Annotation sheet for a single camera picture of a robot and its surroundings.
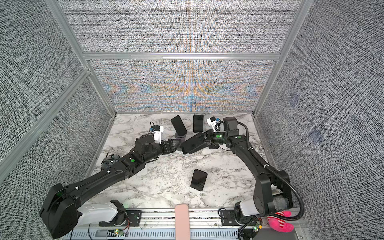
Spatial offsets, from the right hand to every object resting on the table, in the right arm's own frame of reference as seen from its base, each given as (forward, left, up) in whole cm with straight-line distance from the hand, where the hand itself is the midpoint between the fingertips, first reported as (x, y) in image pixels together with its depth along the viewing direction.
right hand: (197, 137), depth 79 cm
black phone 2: (+20, -1, -11) cm, 23 cm away
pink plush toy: (-37, -36, -16) cm, 54 cm away
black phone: (+5, +2, -14) cm, 15 cm away
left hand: (-4, +10, +1) cm, 11 cm away
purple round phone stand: (+10, +9, -15) cm, 20 cm away
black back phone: (+18, +12, -10) cm, 24 cm away
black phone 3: (-13, -1, -26) cm, 29 cm away
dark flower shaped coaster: (-5, +53, -17) cm, 56 cm away
